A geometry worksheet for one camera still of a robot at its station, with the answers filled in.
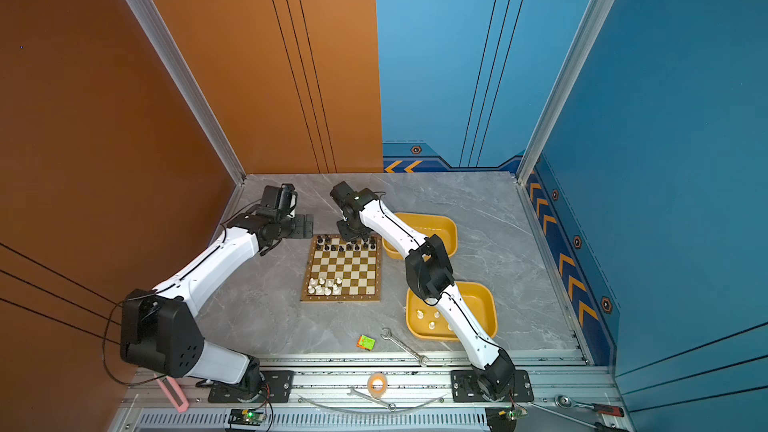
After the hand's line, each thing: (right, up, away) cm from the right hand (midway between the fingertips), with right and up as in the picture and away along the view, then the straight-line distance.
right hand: (349, 235), depth 97 cm
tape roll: (+9, -36, -25) cm, 44 cm away
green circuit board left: (-20, -40, -27) cm, 52 cm away
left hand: (-14, +6, -10) cm, 18 cm away
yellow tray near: (+23, -22, -15) cm, 36 cm away
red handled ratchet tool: (+55, -36, -28) cm, 71 cm away
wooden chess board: (-1, -10, -6) cm, 12 cm away
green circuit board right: (+43, -38, -29) cm, 64 cm away
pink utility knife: (-39, -35, -25) cm, 58 cm away
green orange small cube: (+7, -26, -19) cm, 33 cm away
